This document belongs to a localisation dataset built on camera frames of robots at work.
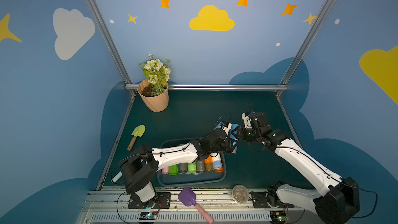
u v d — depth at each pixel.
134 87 1.18
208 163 0.79
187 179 0.80
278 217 0.71
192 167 0.77
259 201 0.74
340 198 0.39
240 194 0.72
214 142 0.61
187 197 0.75
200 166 0.78
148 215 0.72
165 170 0.81
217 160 0.80
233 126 0.79
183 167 0.78
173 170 0.80
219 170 0.82
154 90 0.97
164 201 0.74
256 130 0.61
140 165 0.47
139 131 0.98
